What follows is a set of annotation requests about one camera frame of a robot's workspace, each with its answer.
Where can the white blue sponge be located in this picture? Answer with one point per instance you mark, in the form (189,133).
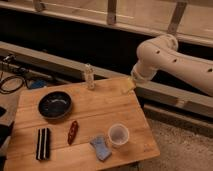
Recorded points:
(101,149)

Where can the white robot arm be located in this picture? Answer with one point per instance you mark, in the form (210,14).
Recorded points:
(161,53)

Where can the blue box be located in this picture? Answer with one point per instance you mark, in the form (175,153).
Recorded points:
(38,84)

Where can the black white striped block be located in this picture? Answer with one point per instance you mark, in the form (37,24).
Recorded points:
(43,144)

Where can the dark blue bowl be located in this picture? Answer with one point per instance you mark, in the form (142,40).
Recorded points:
(55,105)

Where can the small clear bottle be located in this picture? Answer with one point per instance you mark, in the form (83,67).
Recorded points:
(89,76)

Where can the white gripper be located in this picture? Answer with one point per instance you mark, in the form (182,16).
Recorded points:
(129,83)

